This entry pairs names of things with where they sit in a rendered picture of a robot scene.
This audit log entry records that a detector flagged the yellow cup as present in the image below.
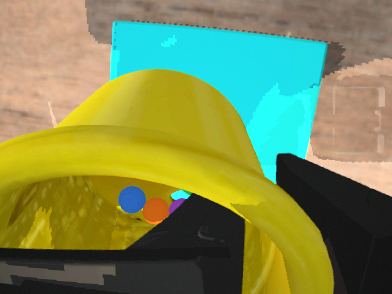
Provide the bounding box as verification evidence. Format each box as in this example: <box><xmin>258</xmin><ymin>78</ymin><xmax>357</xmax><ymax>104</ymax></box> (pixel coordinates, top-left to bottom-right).
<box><xmin>0</xmin><ymin>68</ymin><xmax>333</xmax><ymax>294</ymax></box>

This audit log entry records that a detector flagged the orange marble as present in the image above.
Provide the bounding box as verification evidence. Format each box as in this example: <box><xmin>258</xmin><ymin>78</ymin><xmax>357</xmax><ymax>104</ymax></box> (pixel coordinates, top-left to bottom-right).
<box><xmin>143</xmin><ymin>198</ymin><xmax>169</xmax><ymax>224</ymax></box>

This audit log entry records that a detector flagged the blue marble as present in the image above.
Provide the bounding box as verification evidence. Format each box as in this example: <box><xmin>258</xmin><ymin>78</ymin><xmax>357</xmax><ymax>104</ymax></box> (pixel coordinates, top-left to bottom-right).
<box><xmin>119</xmin><ymin>186</ymin><xmax>145</xmax><ymax>212</ymax></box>

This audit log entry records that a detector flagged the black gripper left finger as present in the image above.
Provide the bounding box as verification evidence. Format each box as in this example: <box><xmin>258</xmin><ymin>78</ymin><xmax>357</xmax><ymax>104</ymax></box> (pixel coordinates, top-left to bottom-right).
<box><xmin>0</xmin><ymin>192</ymin><xmax>245</xmax><ymax>294</ymax></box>

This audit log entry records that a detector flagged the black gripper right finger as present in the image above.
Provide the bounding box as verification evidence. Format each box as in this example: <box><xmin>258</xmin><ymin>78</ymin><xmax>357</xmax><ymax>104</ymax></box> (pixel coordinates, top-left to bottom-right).
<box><xmin>275</xmin><ymin>152</ymin><xmax>392</xmax><ymax>294</ymax></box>

